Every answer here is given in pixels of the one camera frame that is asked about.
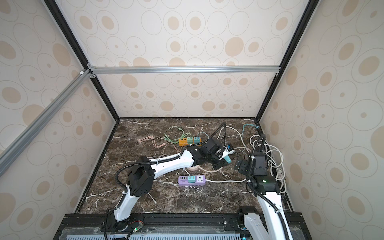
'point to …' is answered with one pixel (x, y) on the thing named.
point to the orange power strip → (183, 142)
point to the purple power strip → (192, 179)
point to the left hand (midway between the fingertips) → (230, 159)
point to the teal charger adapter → (196, 139)
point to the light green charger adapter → (189, 140)
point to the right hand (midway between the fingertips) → (248, 162)
